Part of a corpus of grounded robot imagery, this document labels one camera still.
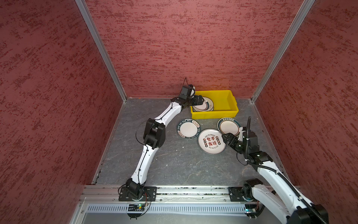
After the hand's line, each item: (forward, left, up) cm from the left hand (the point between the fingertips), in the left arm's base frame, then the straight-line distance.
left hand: (198, 101), depth 99 cm
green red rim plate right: (-10, -22, -15) cm, 29 cm away
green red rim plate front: (+5, -9, -10) cm, 14 cm away
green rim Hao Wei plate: (-12, +7, -18) cm, 23 cm away
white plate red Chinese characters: (-24, -9, -15) cm, 30 cm away
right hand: (-29, -15, -4) cm, 33 cm away
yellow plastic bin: (+9, -24, -13) cm, 29 cm away
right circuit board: (-62, -25, -15) cm, 69 cm away
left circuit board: (-62, +36, -16) cm, 73 cm away
